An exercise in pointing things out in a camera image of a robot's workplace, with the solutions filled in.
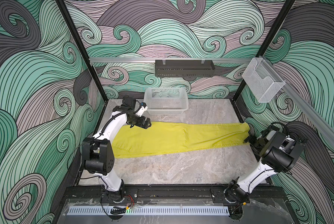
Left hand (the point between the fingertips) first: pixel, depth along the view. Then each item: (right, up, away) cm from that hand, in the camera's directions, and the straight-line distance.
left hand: (143, 121), depth 88 cm
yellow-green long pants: (+9, -12, +8) cm, 17 cm away
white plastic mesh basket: (+15, +15, +31) cm, 37 cm away
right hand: (+72, -17, +6) cm, 74 cm away
